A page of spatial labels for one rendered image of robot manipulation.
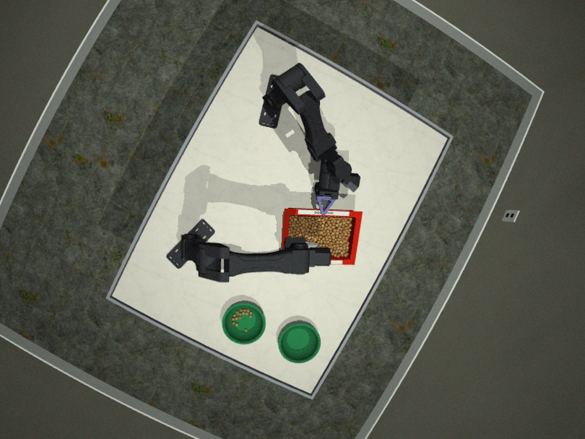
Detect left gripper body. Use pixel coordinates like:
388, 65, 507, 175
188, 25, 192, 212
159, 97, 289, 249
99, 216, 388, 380
314, 171, 339, 199

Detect grey raised table edge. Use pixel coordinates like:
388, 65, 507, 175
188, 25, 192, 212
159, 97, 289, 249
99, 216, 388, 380
106, 20, 454, 399

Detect green bowl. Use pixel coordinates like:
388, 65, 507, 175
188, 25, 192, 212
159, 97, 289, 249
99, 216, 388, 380
278, 323, 321, 363
222, 303, 266, 344

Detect red box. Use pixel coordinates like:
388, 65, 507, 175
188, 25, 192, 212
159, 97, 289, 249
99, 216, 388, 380
282, 208, 363, 265

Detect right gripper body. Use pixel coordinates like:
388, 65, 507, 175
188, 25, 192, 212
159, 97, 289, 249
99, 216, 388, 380
285, 237, 306, 248

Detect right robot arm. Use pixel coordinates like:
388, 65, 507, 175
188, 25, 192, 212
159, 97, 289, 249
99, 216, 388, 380
166, 219, 332, 282

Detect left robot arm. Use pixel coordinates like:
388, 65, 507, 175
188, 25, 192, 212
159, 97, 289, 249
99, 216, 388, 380
259, 63, 360, 192

